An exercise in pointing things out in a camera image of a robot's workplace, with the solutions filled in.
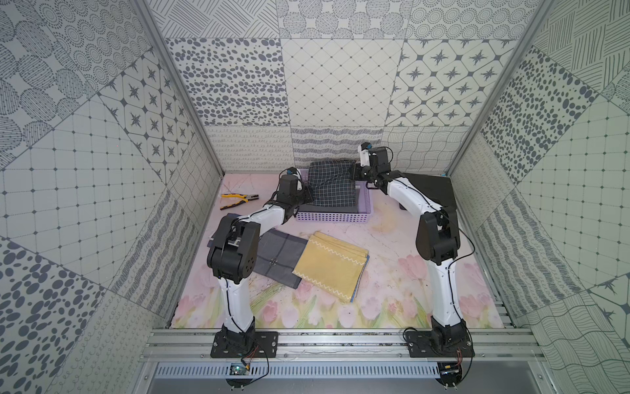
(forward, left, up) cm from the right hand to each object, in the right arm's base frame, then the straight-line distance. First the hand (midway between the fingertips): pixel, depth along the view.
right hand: (352, 170), depth 101 cm
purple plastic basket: (-16, -4, -10) cm, 19 cm away
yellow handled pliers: (-4, +48, -15) cm, 51 cm away
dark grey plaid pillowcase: (-31, +30, -16) cm, 46 cm away
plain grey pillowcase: (-10, +20, -13) cm, 26 cm away
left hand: (-7, +17, -2) cm, 18 cm away
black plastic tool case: (+4, -42, -16) cm, 45 cm away
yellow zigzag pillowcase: (-34, +8, -16) cm, 39 cm away
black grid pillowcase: (-4, +9, -3) cm, 10 cm away
